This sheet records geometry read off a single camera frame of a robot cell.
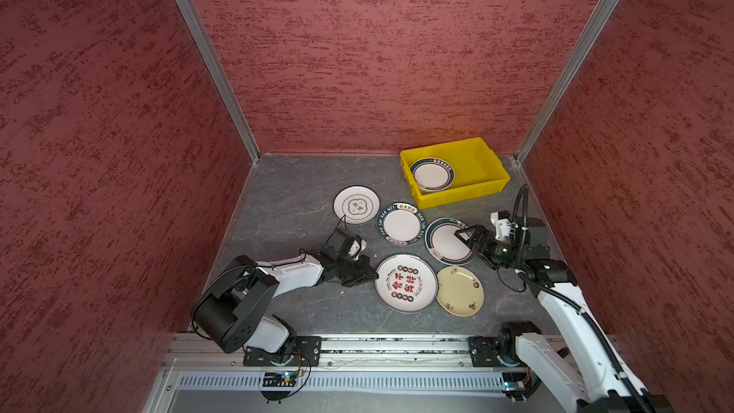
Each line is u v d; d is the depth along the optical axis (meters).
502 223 0.73
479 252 0.68
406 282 0.85
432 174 1.10
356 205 1.04
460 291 0.85
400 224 1.01
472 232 0.71
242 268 0.47
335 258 0.71
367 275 0.76
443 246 0.92
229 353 0.44
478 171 1.15
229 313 0.43
